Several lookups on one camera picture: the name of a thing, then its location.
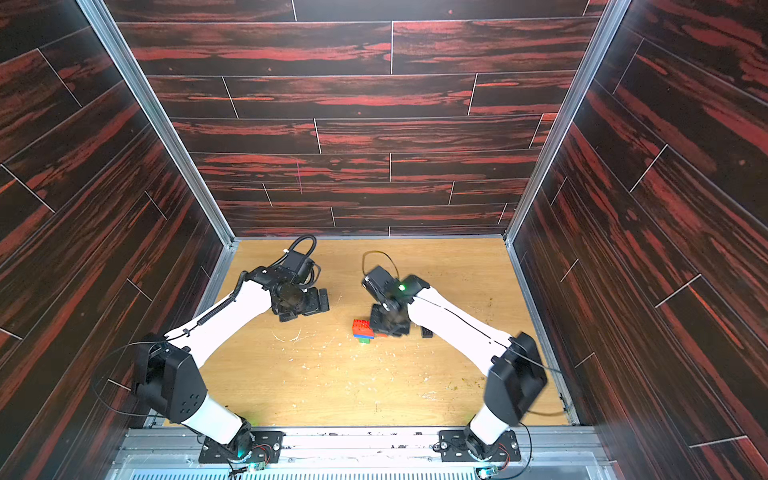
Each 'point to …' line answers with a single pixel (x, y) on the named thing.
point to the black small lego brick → (426, 333)
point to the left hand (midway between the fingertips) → (320, 309)
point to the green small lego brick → (364, 340)
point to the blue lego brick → (363, 336)
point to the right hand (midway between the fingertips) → (384, 325)
